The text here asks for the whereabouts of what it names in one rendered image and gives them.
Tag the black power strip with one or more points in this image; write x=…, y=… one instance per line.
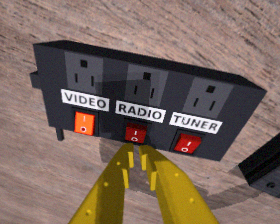
x=144, y=100

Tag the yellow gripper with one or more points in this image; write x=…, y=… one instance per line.
x=179, y=200

